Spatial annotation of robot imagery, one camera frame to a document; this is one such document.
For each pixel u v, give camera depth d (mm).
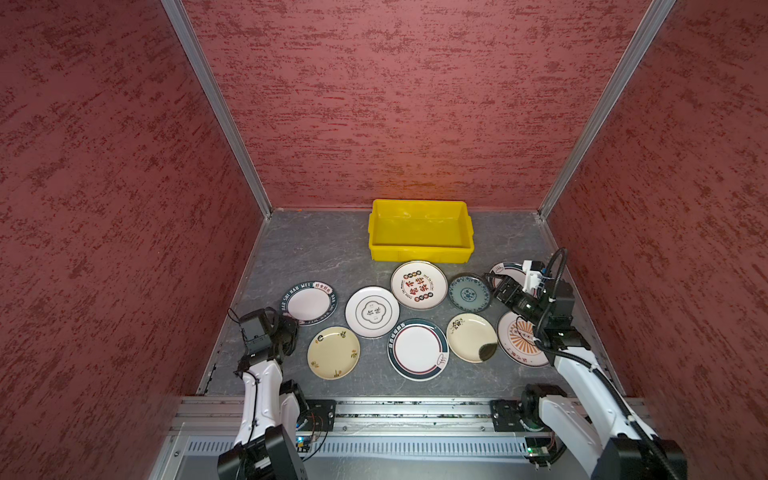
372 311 923
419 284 988
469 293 974
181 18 711
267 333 678
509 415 740
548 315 620
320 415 730
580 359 534
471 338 878
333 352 831
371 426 737
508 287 722
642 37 744
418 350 855
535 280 738
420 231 1139
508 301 712
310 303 931
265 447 409
